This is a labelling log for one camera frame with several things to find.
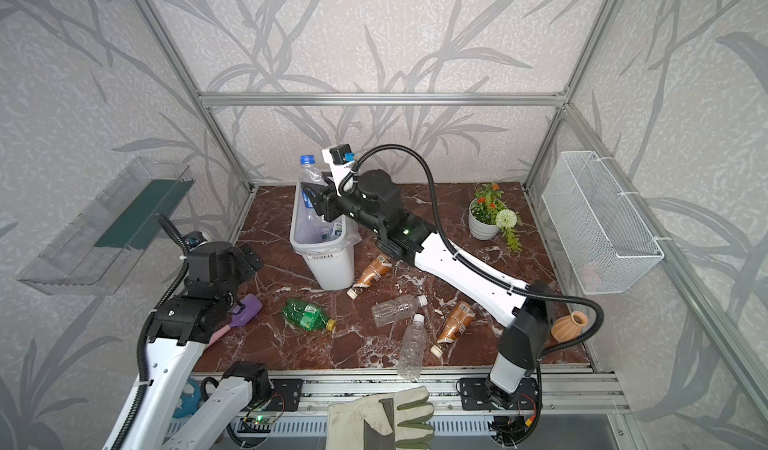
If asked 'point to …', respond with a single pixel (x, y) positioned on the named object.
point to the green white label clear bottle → (338, 228)
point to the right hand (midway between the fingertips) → (317, 171)
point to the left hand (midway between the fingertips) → (243, 248)
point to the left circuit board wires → (263, 412)
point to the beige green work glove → (393, 421)
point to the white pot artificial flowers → (488, 214)
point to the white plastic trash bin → (333, 270)
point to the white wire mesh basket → (606, 242)
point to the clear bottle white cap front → (412, 349)
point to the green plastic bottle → (310, 316)
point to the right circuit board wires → (513, 428)
